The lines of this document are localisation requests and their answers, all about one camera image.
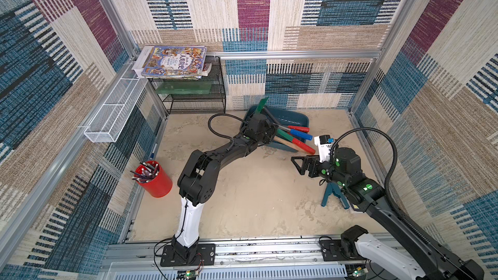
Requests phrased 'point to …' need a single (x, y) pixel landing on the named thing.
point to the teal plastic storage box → (284, 117)
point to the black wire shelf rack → (204, 96)
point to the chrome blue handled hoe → (295, 132)
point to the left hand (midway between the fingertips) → (282, 125)
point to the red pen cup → (153, 179)
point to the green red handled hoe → (297, 143)
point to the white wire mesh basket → (108, 123)
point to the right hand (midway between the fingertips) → (301, 161)
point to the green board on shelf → (187, 87)
